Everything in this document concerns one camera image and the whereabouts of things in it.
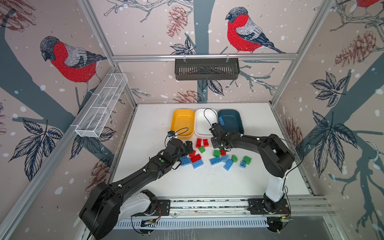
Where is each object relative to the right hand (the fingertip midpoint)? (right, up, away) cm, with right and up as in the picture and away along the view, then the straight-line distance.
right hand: (216, 142), depth 98 cm
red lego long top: (-12, -1, 0) cm, 12 cm away
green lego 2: (0, -6, -5) cm, 8 cm away
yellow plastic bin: (-24, +12, +11) cm, 29 cm away
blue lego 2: (+5, +14, +9) cm, 17 cm away
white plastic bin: (-7, +15, +14) cm, 22 cm away
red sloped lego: (-15, -7, -6) cm, 18 cm away
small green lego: (-10, -5, -3) cm, 11 cm away
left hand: (-19, +1, -15) cm, 24 cm away
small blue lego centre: (+4, -9, -8) cm, 12 cm away
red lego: (-14, -9, -8) cm, 18 cm away
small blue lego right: (+15, -12, -10) cm, 21 cm away
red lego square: (-7, -1, -1) cm, 7 cm away
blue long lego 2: (+6, -12, -10) cm, 17 cm away
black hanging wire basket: (-14, +52, +9) cm, 54 cm away
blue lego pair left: (-21, -11, -5) cm, 24 cm away
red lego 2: (+4, -6, -5) cm, 9 cm away
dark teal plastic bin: (+14, +14, +13) cm, 23 cm away
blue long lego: (-13, -12, -10) cm, 20 cm away
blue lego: (-1, -10, -8) cm, 13 cm away
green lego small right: (+10, -9, -8) cm, 15 cm away
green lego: (+17, -8, -11) cm, 22 cm away
